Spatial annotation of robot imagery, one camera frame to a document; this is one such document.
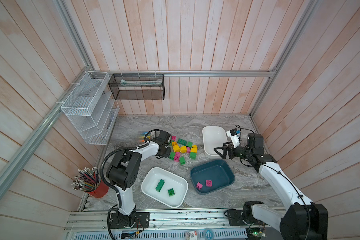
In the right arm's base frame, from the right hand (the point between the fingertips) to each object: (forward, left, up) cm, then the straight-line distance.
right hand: (220, 146), depth 81 cm
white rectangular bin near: (-17, +30, -17) cm, 39 cm away
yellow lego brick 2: (+7, +20, -16) cm, 26 cm away
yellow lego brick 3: (+8, +13, -16) cm, 22 cm away
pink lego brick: (-15, +6, -15) cm, 22 cm away
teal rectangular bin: (-7, -2, -17) cm, 19 cm away
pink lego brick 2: (-17, +11, -14) cm, 25 cm away
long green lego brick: (-18, +33, -14) cm, 40 cm away
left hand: (+4, +32, -16) cm, 37 cm away
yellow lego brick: (+7, +25, -14) cm, 29 cm away
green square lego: (-21, +27, -15) cm, 37 cm away
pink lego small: (+7, +17, -15) cm, 24 cm away
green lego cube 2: (+2, +28, -15) cm, 31 cm away
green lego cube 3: (-1, +21, -16) cm, 26 cm away
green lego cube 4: (+3, +14, -17) cm, 23 cm away
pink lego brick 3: (+16, +27, -15) cm, 35 cm away
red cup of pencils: (-19, +69, -4) cm, 72 cm away
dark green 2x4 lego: (+14, +21, -16) cm, 30 cm away
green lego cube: (+12, +16, -16) cm, 25 cm away
